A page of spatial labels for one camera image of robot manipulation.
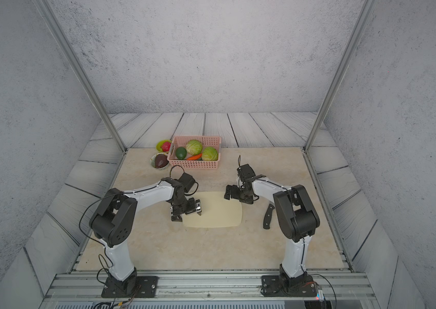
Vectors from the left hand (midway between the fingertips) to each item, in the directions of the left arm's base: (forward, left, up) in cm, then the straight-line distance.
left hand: (197, 216), depth 91 cm
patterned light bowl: (+32, +27, +3) cm, 42 cm away
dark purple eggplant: (+31, +22, +5) cm, 38 cm away
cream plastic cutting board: (+3, -9, -1) cm, 9 cm away
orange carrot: (+37, +4, +2) cm, 37 cm away
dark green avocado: (+39, +12, +3) cm, 41 cm away
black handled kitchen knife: (-4, -32, 0) cm, 32 cm away
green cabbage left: (+41, +4, +5) cm, 42 cm away
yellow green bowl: (+46, +26, +4) cm, 53 cm away
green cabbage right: (+33, -5, +7) cm, 35 cm away
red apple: (+42, +21, +6) cm, 47 cm away
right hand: (+9, -17, +2) cm, 19 cm away
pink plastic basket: (+47, +13, +4) cm, 49 cm away
